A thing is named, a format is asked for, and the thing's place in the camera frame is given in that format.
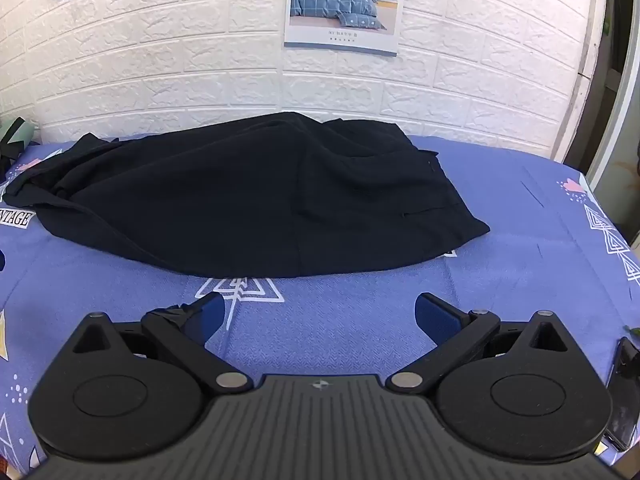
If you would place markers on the green black object at left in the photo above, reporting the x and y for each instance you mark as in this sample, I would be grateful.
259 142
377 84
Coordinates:
17 135

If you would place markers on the white door frame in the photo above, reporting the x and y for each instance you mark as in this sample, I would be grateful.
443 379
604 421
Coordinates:
612 125

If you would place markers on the black phone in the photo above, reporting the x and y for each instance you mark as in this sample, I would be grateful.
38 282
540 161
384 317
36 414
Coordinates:
622 400

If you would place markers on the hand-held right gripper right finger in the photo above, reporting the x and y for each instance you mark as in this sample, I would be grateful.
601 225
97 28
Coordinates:
434 318

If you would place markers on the wall poster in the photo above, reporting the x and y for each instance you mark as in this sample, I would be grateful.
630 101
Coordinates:
345 5

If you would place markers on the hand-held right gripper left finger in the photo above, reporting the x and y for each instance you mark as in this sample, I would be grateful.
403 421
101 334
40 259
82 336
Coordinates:
209 319

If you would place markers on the black pants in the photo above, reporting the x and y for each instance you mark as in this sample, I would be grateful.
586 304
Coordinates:
260 200

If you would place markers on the printed blue bedsheet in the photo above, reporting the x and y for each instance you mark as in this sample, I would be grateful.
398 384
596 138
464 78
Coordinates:
350 310

